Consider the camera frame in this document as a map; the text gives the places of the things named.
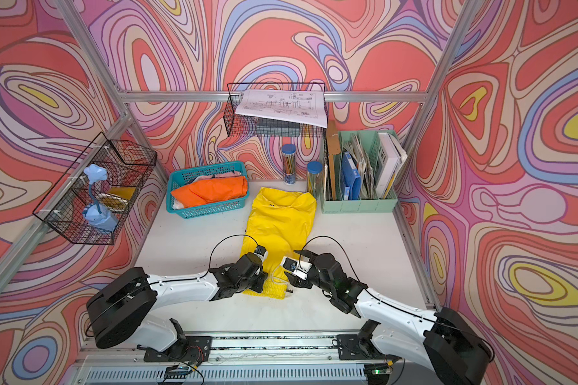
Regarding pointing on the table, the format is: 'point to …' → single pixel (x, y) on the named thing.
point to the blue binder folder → (352, 180)
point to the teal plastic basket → (180, 176)
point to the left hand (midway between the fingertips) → (268, 277)
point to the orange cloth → (203, 192)
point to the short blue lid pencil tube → (315, 178)
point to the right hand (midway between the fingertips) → (295, 263)
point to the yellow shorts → (281, 222)
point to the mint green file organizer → (360, 172)
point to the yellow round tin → (116, 204)
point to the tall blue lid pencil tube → (289, 164)
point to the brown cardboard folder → (333, 148)
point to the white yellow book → (390, 155)
